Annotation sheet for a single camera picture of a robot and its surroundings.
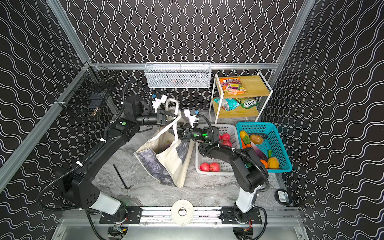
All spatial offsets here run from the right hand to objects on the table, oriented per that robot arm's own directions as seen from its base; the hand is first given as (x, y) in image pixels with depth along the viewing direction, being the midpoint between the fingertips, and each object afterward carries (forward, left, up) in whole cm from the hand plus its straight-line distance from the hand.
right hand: (168, 131), depth 67 cm
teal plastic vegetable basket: (+15, -61, -30) cm, 70 cm away
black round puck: (-18, -57, -33) cm, 69 cm away
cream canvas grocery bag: (-10, +1, -2) cm, 10 cm away
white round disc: (-29, -3, -33) cm, 44 cm away
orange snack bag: (+30, -32, +2) cm, 44 cm away
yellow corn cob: (+21, -43, -29) cm, 56 cm away
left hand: (+3, -6, +5) cm, 8 cm away
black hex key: (-8, +33, -32) cm, 47 cm away
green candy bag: (+37, -46, -16) cm, 61 cm away
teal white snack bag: (+35, -33, -16) cm, 51 cm away
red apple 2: (-4, -23, -29) cm, 37 cm away
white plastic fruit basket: (-2, -30, -33) cm, 45 cm away
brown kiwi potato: (+17, -51, -30) cm, 61 cm away
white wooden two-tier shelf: (+25, -35, -1) cm, 44 cm away
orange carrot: (+14, -43, -33) cm, 56 cm away
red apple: (-4, -17, -29) cm, 33 cm away
